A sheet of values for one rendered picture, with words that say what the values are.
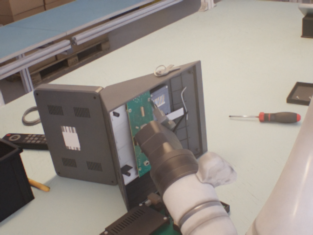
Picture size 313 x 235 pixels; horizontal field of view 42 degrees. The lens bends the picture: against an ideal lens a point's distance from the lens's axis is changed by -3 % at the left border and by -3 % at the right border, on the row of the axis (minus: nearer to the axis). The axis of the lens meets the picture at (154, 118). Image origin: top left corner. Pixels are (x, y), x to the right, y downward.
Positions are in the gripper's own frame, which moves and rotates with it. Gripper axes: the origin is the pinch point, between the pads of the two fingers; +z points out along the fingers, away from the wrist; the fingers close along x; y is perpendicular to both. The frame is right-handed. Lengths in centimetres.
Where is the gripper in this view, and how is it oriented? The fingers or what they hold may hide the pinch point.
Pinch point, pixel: (151, 100)
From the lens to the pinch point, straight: 72.7
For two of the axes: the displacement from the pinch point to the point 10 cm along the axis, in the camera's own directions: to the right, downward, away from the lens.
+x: 5.4, 3.7, 7.6
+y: -7.5, 6.3, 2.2
